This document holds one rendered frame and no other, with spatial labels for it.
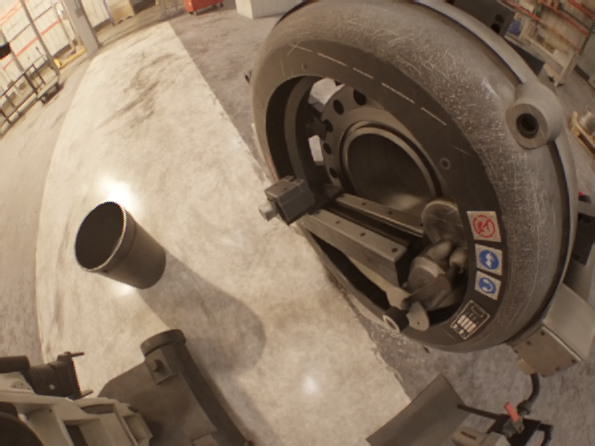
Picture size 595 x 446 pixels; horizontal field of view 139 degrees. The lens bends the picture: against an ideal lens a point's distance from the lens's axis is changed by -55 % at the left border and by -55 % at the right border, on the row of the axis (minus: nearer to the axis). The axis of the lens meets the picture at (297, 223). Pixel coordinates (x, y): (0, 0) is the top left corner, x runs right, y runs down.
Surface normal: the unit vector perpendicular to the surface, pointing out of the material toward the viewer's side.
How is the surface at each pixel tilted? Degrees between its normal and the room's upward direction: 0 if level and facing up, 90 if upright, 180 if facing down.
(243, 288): 0
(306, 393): 0
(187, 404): 0
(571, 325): 23
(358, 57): 90
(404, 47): 67
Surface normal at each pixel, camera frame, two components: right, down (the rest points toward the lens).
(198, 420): -0.04, -0.45
